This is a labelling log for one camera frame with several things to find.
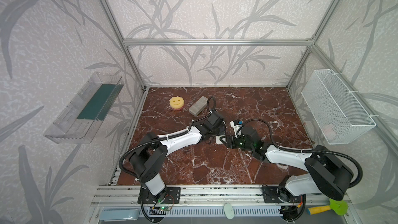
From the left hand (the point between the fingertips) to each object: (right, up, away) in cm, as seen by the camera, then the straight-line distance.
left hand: (226, 124), depth 87 cm
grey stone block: (-17, +10, +18) cm, 27 cm away
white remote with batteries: (-5, -8, -3) cm, 10 cm away
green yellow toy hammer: (+50, -35, -17) cm, 63 cm away
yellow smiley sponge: (-33, +12, +21) cm, 41 cm away
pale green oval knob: (-1, -36, -18) cm, 40 cm away
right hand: (-3, -5, -2) cm, 6 cm away
